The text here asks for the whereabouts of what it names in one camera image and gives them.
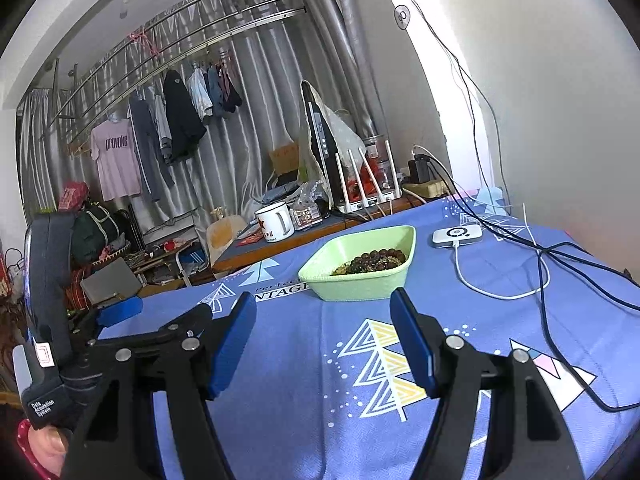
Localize white enamel mug red star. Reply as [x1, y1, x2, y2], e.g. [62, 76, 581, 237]
[255, 202, 295, 243]

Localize black power adapter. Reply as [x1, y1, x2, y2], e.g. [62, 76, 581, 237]
[408, 154, 437, 184]

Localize blue patterned tablecloth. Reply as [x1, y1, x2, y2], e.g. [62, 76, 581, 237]
[105, 203, 639, 479]

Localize green plastic tray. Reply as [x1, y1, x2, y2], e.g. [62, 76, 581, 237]
[298, 226, 416, 301]

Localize white power bank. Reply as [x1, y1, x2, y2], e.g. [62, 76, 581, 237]
[432, 223, 483, 247]

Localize white charging cable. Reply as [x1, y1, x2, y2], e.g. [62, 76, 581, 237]
[412, 144, 552, 302]

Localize metal clothes rack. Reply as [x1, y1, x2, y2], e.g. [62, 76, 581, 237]
[39, 0, 306, 143]

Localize wooden desk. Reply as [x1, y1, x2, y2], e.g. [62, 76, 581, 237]
[211, 194, 432, 276]

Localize mixed crystal bead bracelets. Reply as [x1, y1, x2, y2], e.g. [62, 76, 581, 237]
[330, 259, 367, 276]

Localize red envelope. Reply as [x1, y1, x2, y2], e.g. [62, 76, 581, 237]
[238, 231, 264, 246]

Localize black hanging shirt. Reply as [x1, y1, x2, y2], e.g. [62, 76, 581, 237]
[163, 70, 206, 162]

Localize grey laptop box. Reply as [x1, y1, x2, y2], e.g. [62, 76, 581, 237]
[80, 258, 142, 307]

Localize beige sack bag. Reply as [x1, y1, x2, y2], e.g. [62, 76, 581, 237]
[206, 214, 247, 266]

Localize white wifi router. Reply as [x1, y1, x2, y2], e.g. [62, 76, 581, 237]
[334, 136, 402, 214]

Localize dark green duffel bag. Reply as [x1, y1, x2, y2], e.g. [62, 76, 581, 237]
[72, 204, 122, 264]

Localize black cable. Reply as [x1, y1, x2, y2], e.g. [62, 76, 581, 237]
[369, 0, 640, 413]

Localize pink t-shirt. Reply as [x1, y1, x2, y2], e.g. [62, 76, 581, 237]
[90, 119, 141, 202]

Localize left hand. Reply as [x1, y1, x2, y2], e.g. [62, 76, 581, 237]
[16, 419, 68, 480]

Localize brown wooden bead bracelet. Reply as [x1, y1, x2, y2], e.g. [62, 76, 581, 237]
[344, 247, 407, 276]

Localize cloth covered monitor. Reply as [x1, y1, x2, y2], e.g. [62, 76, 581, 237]
[300, 79, 364, 214]

